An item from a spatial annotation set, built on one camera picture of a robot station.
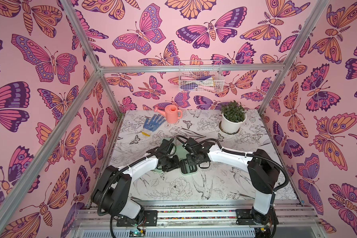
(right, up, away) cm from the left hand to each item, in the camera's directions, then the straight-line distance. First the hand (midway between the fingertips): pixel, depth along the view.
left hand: (180, 165), depth 87 cm
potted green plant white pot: (+34, +30, +8) cm, 46 cm away
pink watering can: (-7, +32, +21) cm, 39 cm away
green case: (+3, -3, +3) cm, 5 cm away
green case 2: (-14, -4, +2) cm, 15 cm away
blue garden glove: (-24, +22, +23) cm, 39 cm away
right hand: (+6, +3, +2) cm, 7 cm away
